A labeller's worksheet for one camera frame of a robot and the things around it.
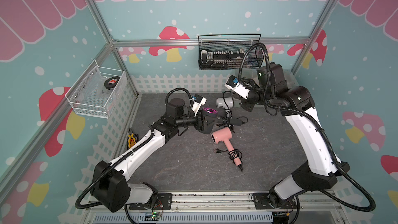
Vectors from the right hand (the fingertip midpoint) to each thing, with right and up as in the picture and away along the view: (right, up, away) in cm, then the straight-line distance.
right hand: (236, 92), depth 64 cm
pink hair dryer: (-1, -22, +27) cm, 35 cm away
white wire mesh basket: (-69, +2, +15) cm, 71 cm away
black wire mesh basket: (+17, +24, +29) cm, 42 cm away
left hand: (-10, -12, +8) cm, 17 cm away
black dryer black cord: (+4, -9, +40) cm, 41 cm away
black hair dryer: (-10, -9, +4) cm, 14 cm away
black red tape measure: (-61, +7, +14) cm, 63 cm away
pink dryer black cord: (+4, -32, +20) cm, 38 cm away
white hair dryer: (-2, -3, +42) cm, 42 cm away
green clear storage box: (+44, +16, +41) cm, 63 cm away
